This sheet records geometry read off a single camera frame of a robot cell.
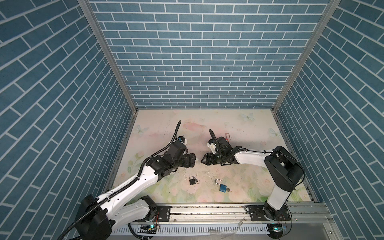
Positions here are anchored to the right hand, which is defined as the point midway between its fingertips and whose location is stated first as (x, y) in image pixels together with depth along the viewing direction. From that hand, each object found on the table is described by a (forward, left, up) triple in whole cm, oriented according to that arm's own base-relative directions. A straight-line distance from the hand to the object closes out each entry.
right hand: (204, 159), depth 90 cm
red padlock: (+17, -15, -2) cm, 23 cm away
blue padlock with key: (-15, -11, -3) cm, 19 cm away
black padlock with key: (-12, +6, -2) cm, 14 cm away
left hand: (-5, +7, +11) cm, 14 cm away
